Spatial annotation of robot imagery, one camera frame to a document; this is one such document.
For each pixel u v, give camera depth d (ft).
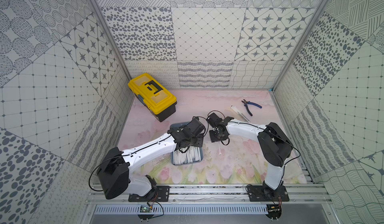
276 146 1.61
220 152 2.89
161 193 2.41
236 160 2.82
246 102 3.64
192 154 2.83
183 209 2.30
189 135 1.97
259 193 2.42
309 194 2.50
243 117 3.41
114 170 1.32
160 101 2.97
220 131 2.25
